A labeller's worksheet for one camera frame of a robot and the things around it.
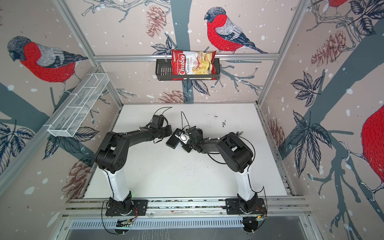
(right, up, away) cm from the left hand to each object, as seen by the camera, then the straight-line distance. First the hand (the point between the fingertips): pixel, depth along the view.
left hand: (173, 130), depth 99 cm
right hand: (+6, -9, -1) cm, 11 cm away
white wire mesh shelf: (-48, +10, -26) cm, 55 cm away
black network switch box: (+1, -7, -2) cm, 7 cm away
